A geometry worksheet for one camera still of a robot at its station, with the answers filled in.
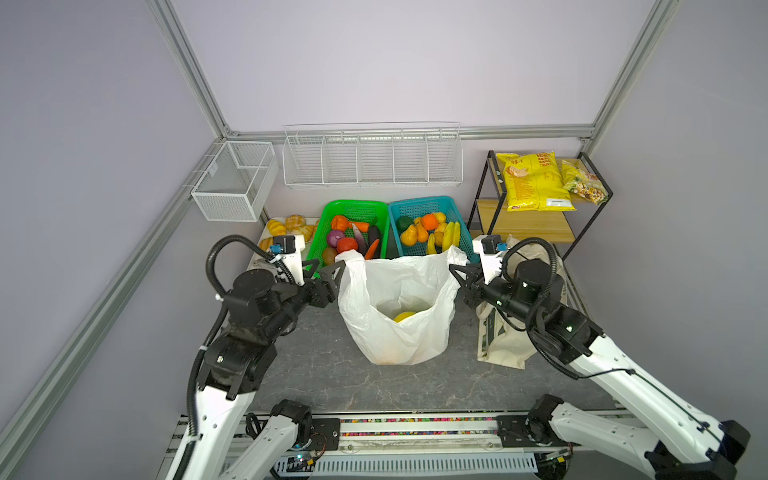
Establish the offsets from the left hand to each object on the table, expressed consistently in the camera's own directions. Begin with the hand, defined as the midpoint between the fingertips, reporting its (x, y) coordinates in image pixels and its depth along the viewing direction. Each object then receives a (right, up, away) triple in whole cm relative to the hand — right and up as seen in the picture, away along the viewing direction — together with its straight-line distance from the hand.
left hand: (331, 268), depth 61 cm
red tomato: (-5, +6, +45) cm, 46 cm away
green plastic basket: (-2, +19, +56) cm, 59 cm away
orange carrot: (+5, +4, +44) cm, 45 cm away
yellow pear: (+18, +9, +48) cm, 52 cm away
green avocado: (+16, +14, +53) cm, 57 cm away
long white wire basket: (+6, +35, +38) cm, 52 cm away
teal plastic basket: (+25, +13, +52) cm, 59 cm away
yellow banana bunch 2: (+33, +9, +44) cm, 56 cm away
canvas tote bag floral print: (+39, -19, +13) cm, 46 cm away
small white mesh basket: (-42, +27, +41) cm, 65 cm away
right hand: (+26, 0, +4) cm, 26 cm away
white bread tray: (-32, +13, +55) cm, 65 cm away
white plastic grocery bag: (+15, -15, +30) cm, 37 cm away
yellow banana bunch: (+15, -11, +7) cm, 20 cm away
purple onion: (-9, +9, +47) cm, 49 cm away
